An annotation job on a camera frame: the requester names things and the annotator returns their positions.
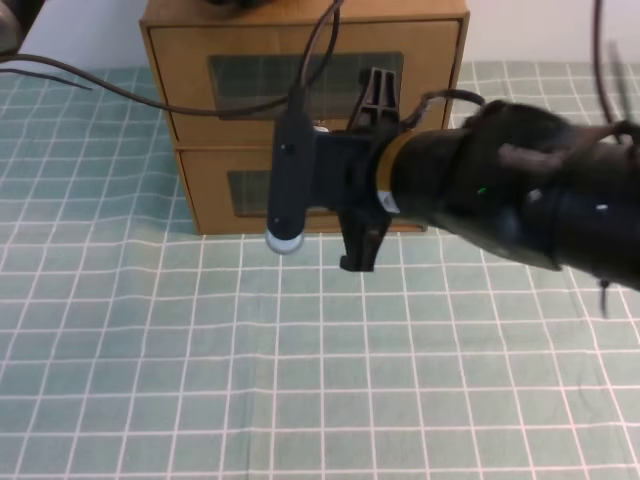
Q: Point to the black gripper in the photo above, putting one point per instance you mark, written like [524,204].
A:
[345,171]

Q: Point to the brown cardboard shoebox cabinet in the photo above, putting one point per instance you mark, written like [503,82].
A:
[202,13]

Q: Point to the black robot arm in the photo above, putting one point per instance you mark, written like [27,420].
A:
[515,180]

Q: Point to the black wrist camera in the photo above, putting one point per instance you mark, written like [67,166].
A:
[290,185]

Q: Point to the brown cardboard drawer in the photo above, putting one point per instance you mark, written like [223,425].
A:
[227,189]
[220,67]

